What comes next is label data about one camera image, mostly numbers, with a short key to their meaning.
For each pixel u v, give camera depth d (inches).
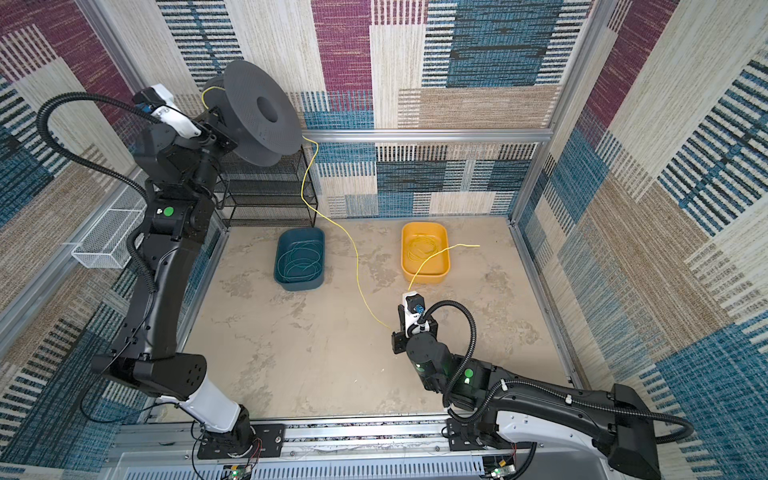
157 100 18.9
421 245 43.5
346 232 46.7
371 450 28.7
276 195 45.4
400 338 24.7
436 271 39.1
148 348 16.3
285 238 42.7
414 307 23.2
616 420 17.1
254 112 23.7
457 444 28.7
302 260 41.3
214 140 18.7
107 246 27.4
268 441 28.9
